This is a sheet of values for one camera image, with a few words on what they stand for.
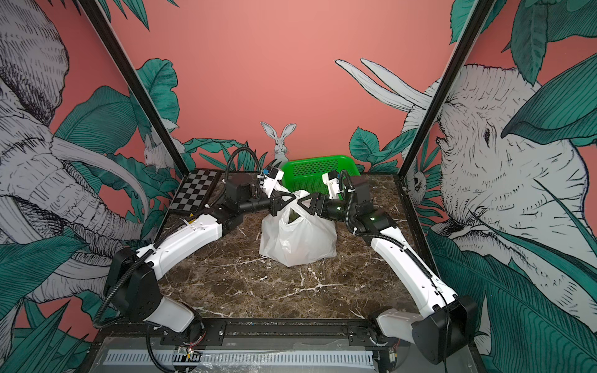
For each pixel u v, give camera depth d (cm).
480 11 69
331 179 66
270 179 67
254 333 75
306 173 118
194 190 111
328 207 63
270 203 69
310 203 65
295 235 80
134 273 41
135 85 86
